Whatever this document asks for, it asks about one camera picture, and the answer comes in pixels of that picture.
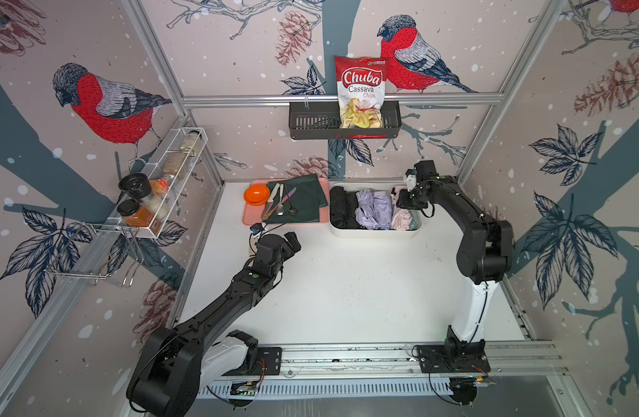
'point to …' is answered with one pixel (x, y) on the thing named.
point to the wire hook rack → (109, 254)
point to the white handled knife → (270, 202)
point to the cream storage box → (349, 233)
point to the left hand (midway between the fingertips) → (291, 234)
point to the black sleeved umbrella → (338, 208)
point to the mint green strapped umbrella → (416, 216)
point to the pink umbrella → (401, 219)
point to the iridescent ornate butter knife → (277, 206)
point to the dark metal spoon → (292, 210)
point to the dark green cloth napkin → (295, 200)
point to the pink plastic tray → (253, 215)
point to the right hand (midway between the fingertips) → (399, 201)
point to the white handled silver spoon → (279, 210)
